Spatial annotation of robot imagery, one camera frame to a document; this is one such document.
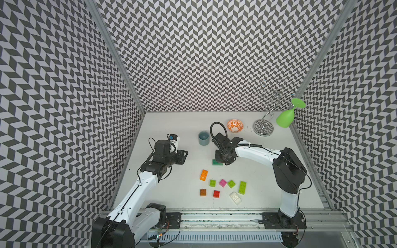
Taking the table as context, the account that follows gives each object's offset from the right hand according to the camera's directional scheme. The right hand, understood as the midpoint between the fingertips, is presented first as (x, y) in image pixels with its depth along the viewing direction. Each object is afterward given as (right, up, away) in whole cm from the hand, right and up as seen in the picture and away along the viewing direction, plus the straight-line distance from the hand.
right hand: (220, 162), depth 89 cm
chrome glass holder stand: (+41, +47, +16) cm, 64 cm away
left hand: (-20, +6, -7) cm, 22 cm away
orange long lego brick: (-10, -7, -2) cm, 12 cm away
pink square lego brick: (+1, -10, -6) cm, 12 cm away
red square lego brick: (-3, -15, -9) cm, 18 cm away
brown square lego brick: (-10, -14, -8) cm, 19 cm away
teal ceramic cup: (-9, +13, +10) cm, 19 cm away
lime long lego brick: (+12, -12, -7) cm, 18 cm away
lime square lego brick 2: (+6, -11, -6) cm, 13 cm away
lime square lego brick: (-5, -10, -5) cm, 12 cm away
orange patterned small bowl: (+13, +21, +19) cm, 31 cm away
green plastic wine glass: (+36, +25, -4) cm, 44 cm away
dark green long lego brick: (-3, -1, +2) cm, 4 cm away
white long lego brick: (+7, -16, -10) cm, 20 cm away
